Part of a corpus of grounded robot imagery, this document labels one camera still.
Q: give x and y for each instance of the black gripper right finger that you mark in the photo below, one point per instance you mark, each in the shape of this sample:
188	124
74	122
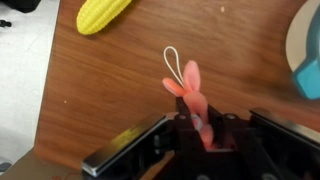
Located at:
276	143

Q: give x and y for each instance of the person in dark clothes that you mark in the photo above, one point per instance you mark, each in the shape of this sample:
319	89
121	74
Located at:
20	3

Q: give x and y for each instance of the black tipped tripod legs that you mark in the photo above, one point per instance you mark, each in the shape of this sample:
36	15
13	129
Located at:
5	23

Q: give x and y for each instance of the small grey round disc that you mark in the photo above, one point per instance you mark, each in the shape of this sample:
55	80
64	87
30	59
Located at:
3	166

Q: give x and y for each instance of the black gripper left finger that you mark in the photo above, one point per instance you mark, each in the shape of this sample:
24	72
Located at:
133	140

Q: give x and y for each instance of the pink bunny toy with loop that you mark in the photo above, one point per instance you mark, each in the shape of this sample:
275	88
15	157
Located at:
193	80

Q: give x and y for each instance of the yellow toy corn cob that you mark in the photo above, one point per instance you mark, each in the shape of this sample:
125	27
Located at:
100	15

